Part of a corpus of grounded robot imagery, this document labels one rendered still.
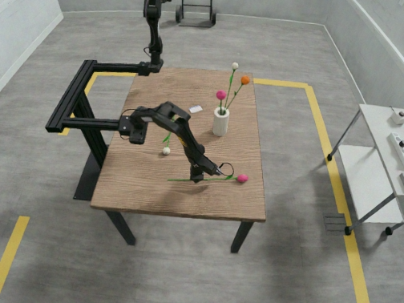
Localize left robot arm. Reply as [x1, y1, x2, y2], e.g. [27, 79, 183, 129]
[143, 0, 163, 70]

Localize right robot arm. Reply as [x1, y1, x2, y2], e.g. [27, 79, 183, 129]
[128, 101, 222, 176]

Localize white cylindrical vase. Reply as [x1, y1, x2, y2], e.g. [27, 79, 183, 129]
[212, 107, 229, 136]

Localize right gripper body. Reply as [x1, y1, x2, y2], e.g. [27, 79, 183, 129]
[190, 164, 220, 180]

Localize white flower with green stem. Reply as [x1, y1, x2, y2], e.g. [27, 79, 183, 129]
[230, 63, 239, 87]

